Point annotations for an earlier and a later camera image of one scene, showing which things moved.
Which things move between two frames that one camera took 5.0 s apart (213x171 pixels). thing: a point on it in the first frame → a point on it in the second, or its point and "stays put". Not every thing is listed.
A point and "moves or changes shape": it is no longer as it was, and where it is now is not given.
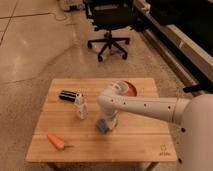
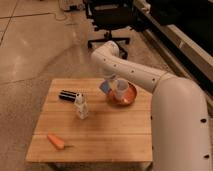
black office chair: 111,15 stays put
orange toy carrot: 58,142 stays put
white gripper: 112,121 → 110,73
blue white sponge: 102,125 moves or changes shape
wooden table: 66,127 stays put
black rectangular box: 68,95 stays put
